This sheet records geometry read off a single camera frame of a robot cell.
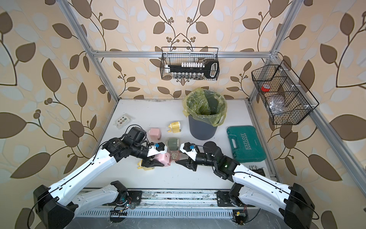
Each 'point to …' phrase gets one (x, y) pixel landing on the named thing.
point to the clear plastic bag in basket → (276, 104)
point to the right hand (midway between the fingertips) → (179, 155)
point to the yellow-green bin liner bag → (205, 105)
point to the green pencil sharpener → (173, 143)
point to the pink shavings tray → (175, 155)
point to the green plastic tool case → (249, 148)
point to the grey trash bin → (200, 130)
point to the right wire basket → (287, 99)
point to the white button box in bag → (123, 120)
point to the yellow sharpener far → (175, 127)
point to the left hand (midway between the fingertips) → (161, 155)
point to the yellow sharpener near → (146, 168)
